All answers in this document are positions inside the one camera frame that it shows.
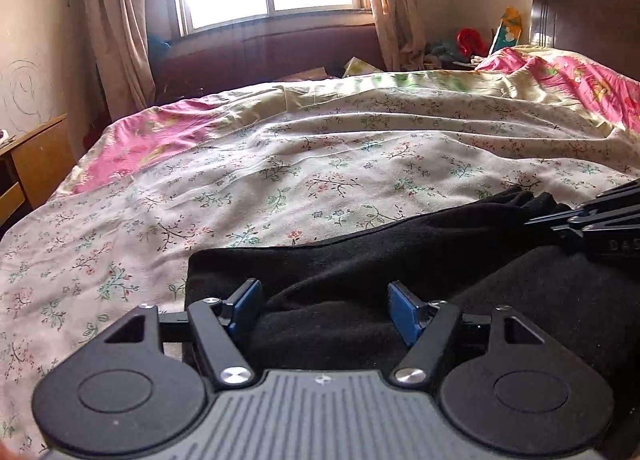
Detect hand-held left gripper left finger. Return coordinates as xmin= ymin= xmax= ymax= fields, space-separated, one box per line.
xmin=102 ymin=278 xmax=264 ymax=388

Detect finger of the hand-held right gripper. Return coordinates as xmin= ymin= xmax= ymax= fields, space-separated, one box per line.
xmin=585 ymin=179 xmax=640 ymax=213
xmin=524 ymin=204 xmax=640 ymax=236

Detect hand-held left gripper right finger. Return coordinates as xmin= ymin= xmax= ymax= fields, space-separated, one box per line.
xmin=387 ymin=280 xmax=546 ymax=388

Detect black pants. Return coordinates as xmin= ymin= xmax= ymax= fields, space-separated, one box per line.
xmin=184 ymin=187 xmax=640 ymax=447

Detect white floral bedsheet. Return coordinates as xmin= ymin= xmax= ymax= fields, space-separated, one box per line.
xmin=0 ymin=85 xmax=640 ymax=456

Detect dark wooden headboard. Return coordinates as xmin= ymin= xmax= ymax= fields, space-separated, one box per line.
xmin=530 ymin=0 xmax=640 ymax=55

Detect yellow and green bag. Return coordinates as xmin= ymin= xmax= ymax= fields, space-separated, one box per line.
xmin=492 ymin=7 xmax=524 ymax=54

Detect red toy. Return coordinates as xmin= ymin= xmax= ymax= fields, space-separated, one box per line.
xmin=457 ymin=28 xmax=489 ymax=59

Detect pile of clothes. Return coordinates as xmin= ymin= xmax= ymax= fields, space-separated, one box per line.
xmin=425 ymin=38 xmax=477 ymax=69

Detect green patterned paper box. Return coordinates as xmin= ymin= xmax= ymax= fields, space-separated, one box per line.
xmin=342 ymin=56 xmax=387 ymax=79

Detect wooden side cabinet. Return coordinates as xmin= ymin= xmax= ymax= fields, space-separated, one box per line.
xmin=0 ymin=114 xmax=77 ymax=227

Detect blue plastic bag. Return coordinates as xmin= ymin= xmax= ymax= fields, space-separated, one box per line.
xmin=147 ymin=35 xmax=172 ymax=62

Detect beige curtain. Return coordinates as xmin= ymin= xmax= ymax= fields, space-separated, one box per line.
xmin=80 ymin=0 xmax=157 ymax=114
xmin=359 ymin=0 xmax=427 ymax=72

